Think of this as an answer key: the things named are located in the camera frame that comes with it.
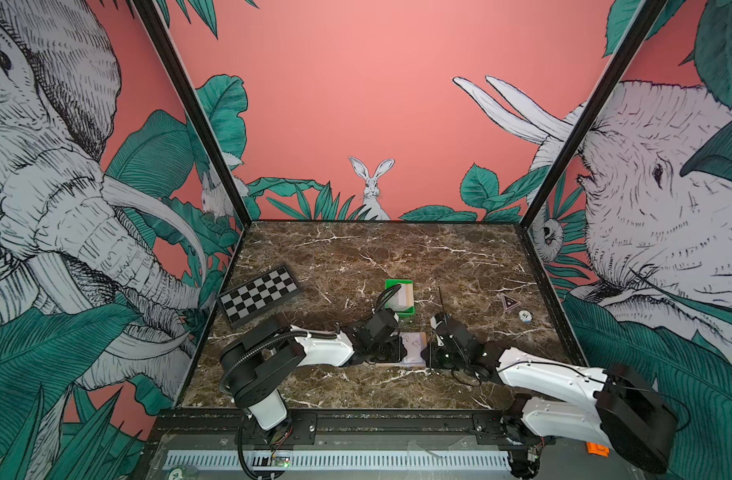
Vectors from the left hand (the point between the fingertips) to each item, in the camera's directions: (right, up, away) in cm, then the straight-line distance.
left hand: (411, 352), depth 84 cm
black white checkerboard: (-49, +14, +12) cm, 52 cm away
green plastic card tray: (-5, +18, +17) cm, 25 cm away
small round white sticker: (+39, +8, +12) cm, 41 cm away
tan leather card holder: (+1, +1, +4) cm, 4 cm away
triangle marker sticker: (+34, +11, +14) cm, 39 cm away
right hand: (+2, 0, -1) cm, 2 cm away
